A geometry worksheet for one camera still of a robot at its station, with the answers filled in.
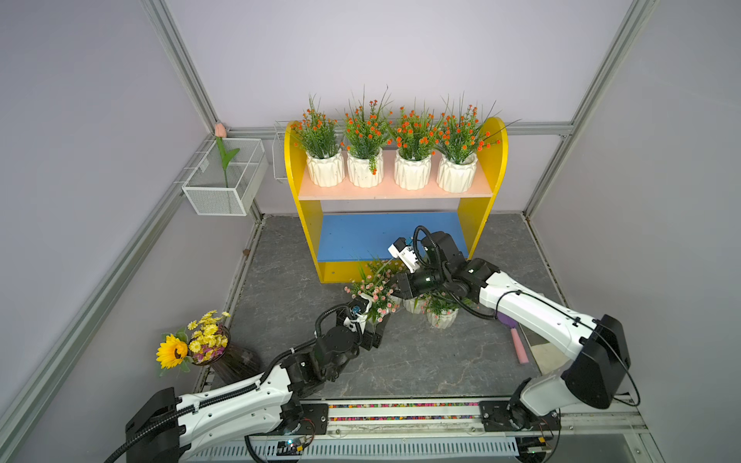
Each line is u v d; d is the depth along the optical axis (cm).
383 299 65
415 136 59
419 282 66
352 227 99
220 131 89
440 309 81
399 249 69
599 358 40
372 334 66
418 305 81
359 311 62
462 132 60
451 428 74
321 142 64
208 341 63
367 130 60
